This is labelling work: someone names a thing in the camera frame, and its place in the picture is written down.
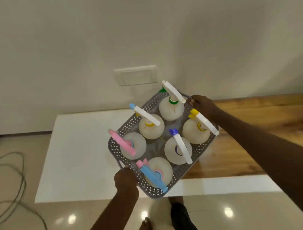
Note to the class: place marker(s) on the person's foot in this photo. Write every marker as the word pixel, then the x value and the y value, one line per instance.
pixel 145 224
pixel 176 200

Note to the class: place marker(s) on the white nozzle green trigger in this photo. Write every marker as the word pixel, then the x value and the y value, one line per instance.
pixel 172 91

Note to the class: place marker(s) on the wooden cabinet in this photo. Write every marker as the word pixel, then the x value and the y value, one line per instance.
pixel 248 111

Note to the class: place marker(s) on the person's right hand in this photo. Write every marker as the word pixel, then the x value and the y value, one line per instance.
pixel 203 105

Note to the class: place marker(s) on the black trousers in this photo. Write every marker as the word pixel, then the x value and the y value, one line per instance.
pixel 182 218

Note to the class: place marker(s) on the white wall switch plate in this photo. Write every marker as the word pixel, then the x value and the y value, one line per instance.
pixel 136 75

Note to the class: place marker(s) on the white nozzle yellow tip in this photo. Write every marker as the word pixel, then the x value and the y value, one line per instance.
pixel 206 123

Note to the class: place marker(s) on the grey plastic basket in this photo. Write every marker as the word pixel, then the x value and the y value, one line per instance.
pixel 151 189

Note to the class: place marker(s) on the white nozzle purple trigger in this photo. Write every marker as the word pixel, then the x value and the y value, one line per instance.
pixel 183 149

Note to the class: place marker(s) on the person's left hand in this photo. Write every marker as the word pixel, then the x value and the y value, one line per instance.
pixel 125 181

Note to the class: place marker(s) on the person's left foot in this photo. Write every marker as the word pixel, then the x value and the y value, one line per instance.
pixel 145 224

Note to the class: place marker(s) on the person's left forearm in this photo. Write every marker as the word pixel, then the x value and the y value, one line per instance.
pixel 116 213

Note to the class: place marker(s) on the black baseboard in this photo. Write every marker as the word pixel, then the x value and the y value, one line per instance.
pixel 23 134

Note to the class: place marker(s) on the person's right forearm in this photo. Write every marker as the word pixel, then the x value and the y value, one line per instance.
pixel 260 147

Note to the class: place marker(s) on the person's right foot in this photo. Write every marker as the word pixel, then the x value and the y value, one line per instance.
pixel 176 200

